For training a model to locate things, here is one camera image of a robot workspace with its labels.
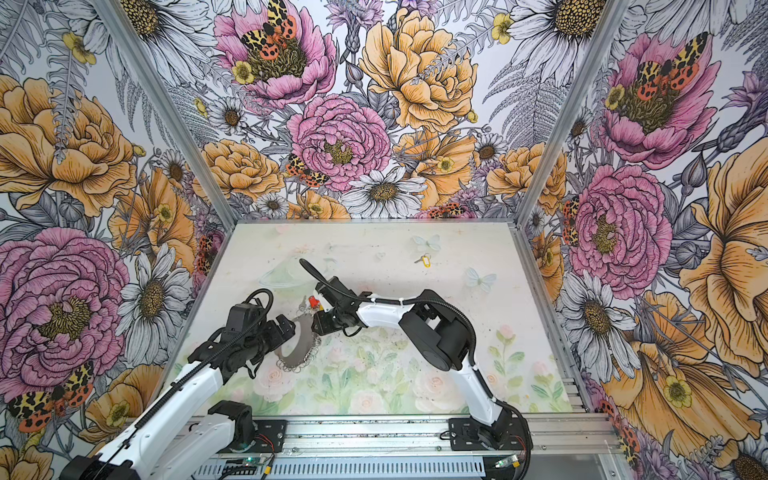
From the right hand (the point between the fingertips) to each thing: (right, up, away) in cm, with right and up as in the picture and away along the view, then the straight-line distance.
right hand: (319, 335), depth 90 cm
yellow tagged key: (+34, +22, +20) cm, 45 cm away
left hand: (-9, 0, -6) cm, 11 cm away
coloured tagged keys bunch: (-4, +7, +6) cm, 10 cm away
